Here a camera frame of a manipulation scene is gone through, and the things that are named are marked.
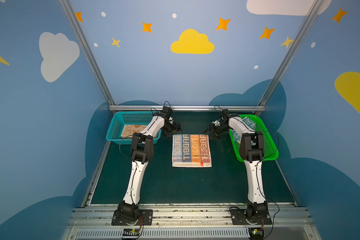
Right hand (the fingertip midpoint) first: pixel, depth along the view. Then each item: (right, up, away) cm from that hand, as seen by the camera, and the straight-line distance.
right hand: (207, 133), depth 104 cm
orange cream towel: (-12, -12, -5) cm, 17 cm away
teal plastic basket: (-62, +7, +7) cm, 63 cm away
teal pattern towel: (+31, +8, +4) cm, 32 cm away
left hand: (-22, +1, +2) cm, 22 cm away
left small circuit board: (-44, -48, -31) cm, 72 cm away
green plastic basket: (+39, -10, -10) cm, 41 cm away
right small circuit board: (+19, -49, -31) cm, 61 cm away
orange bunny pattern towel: (-57, +2, +4) cm, 57 cm away
